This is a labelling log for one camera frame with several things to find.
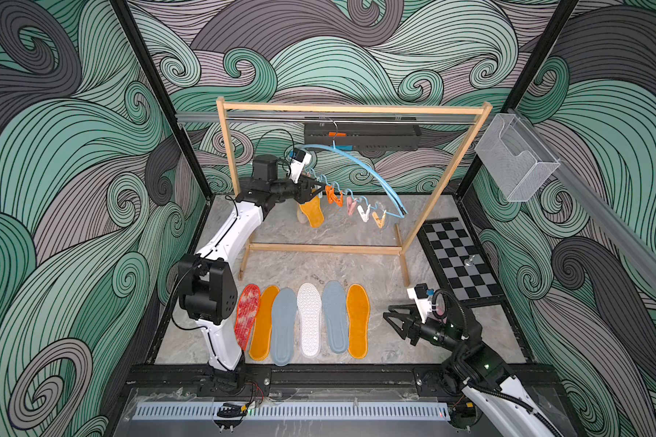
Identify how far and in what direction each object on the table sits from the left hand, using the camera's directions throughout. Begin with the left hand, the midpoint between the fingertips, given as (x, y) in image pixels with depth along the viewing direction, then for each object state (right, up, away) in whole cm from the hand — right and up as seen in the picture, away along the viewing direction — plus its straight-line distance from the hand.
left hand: (320, 180), depth 81 cm
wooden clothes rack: (+30, -24, +17) cm, 42 cm away
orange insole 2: (+12, -42, +5) cm, 44 cm away
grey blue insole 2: (+5, -43, +5) cm, 43 cm away
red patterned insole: (-24, -41, +5) cm, 48 cm away
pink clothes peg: (+8, -8, -7) cm, 13 cm away
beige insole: (-7, -11, +15) cm, 20 cm away
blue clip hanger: (+7, -4, -9) cm, 12 cm away
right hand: (+19, -38, -7) cm, 43 cm away
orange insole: (-18, -50, -1) cm, 53 cm away
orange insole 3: (-3, -9, +13) cm, 16 cm away
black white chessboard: (+49, -27, +14) cm, 58 cm away
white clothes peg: (+12, -10, -10) cm, 19 cm away
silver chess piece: (+52, -27, +11) cm, 59 cm away
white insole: (-3, -41, +7) cm, 41 cm away
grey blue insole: (-12, -43, +5) cm, 45 cm away
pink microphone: (+29, -33, -15) cm, 47 cm away
